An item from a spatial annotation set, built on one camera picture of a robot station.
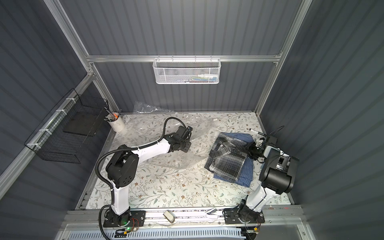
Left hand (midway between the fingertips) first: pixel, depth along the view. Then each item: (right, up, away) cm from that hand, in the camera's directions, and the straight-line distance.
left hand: (188, 145), depth 93 cm
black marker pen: (+51, +7, +14) cm, 54 cm away
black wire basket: (-60, +8, -21) cm, 64 cm away
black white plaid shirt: (+23, -7, -3) cm, 25 cm away
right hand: (+37, -2, +1) cm, 37 cm away
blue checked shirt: (+33, -18, -9) cm, 39 cm away
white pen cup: (-51, +15, +9) cm, 54 cm away
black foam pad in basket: (-55, +14, -15) cm, 58 cm away
